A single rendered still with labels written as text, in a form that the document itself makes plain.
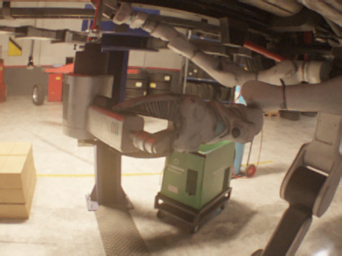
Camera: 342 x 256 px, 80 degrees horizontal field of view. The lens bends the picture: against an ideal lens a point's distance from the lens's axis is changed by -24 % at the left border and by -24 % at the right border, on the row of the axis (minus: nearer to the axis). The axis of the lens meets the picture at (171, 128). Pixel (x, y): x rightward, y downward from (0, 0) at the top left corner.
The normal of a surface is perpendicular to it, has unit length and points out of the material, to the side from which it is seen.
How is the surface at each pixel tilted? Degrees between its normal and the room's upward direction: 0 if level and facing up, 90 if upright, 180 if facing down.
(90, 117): 88
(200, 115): 90
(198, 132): 91
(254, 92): 56
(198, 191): 90
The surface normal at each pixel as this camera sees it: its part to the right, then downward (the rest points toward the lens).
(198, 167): -0.60, 0.13
